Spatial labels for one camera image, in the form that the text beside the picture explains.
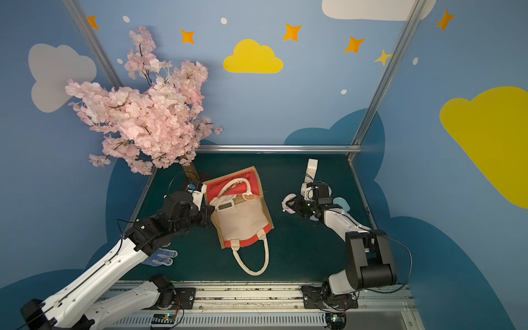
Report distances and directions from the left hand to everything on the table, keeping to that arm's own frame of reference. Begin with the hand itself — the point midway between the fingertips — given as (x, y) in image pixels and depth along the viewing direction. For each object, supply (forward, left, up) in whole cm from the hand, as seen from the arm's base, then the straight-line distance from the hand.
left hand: (214, 205), depth 74 cm
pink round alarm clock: (+9, -27, -14) cm, 32 cm away
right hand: (+11, -30, -14) cm, 35 cm away
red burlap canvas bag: (+9, -7, -22) cm, 24 cm away
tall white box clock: (+29, -41, -12) cm, 51 cm away
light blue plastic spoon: (+16, -58, -23) cm, 65 cm away
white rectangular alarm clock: (+11, -36, -7) cm, 38 cm away
